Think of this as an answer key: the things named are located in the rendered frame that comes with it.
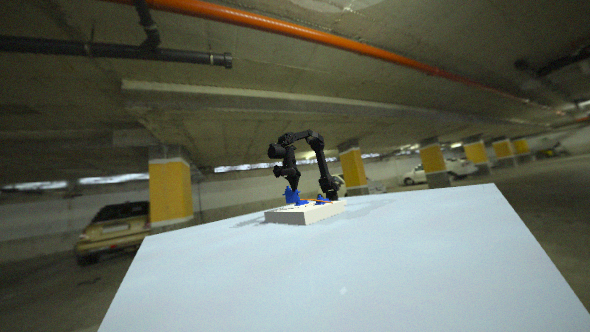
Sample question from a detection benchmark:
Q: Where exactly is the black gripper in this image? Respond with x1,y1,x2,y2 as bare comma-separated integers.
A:
280,157,301,192

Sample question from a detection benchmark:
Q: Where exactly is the white flat deck panel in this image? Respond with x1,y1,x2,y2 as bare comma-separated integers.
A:
264,200,346,226

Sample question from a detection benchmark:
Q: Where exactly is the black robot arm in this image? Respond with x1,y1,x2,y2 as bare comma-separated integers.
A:
267,129,339,202

